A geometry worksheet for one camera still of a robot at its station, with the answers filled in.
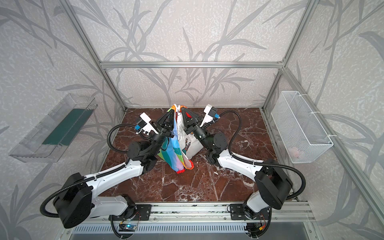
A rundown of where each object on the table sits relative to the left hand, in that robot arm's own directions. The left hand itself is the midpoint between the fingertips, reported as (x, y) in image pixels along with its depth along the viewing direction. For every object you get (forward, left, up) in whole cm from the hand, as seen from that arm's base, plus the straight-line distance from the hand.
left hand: (175, 108), depth 58 cm
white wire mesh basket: (-5, -52, -9) cm, 53 cm away
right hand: (+3, -3, -1) cm, 4 cm away
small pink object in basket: (-6, -57, -24) cm, 62 cm away
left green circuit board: (-36, +25, -46) cm, 63 cm away
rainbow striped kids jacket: (-10, 0, -16) cm, 19 cm away
